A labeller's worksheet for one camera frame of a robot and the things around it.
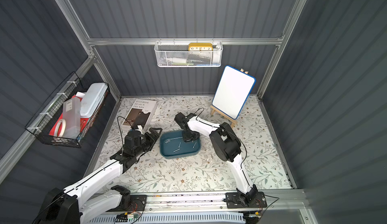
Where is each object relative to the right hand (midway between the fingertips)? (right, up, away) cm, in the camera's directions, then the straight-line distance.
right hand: (193, 137), depth 96 cm
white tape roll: (-54, +12, -34) cm, 65 cm away
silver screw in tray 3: (0, -5, -4) cm, 7 cm away
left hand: (-18, +5, -14) cm, 23 cm away
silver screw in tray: (-11, -7, -5) cm, 14 cm away
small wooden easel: (+26, +11, 0) cm, 28 cm away
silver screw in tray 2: (-16, -2, -2) cm, 16 cm away
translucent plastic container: (-54, +14, -30) cm, 63 cm away
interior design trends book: (-41, +21, +15) cm, 48 cm away
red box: (-50, +9, -28) cm, 58 cm away
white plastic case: (-50, +24, -22) cm, 60 cm away
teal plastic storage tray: (-13, -5, -2) cm, 14 cm away
